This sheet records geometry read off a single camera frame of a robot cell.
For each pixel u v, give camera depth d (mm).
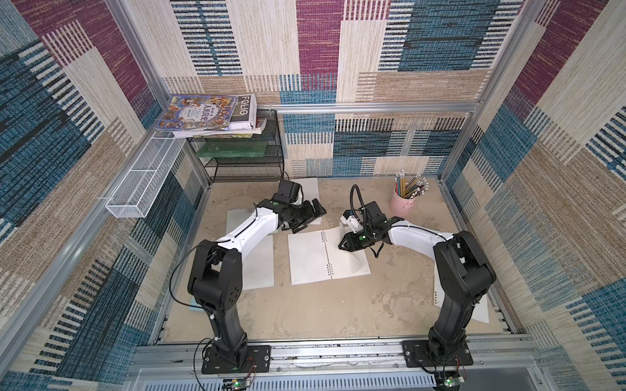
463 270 494
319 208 822
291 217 760
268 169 1193
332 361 741
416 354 738
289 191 717
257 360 734
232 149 989
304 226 912
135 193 712
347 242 832
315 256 962
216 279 486
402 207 1021
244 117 808
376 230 723
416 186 965
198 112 812
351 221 881
